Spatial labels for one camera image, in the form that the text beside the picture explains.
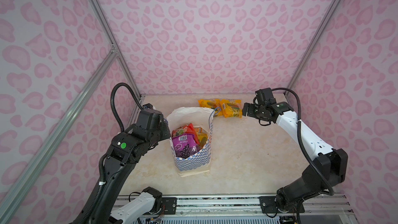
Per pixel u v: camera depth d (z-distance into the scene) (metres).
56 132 0.55
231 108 1.02
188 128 0.82
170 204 0.74
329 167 0.43
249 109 0.75
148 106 0.57
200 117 0.84
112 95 0.42
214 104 1.06
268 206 0.73
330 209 0.72
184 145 0.73
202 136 0.88
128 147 0.39
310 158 0.41
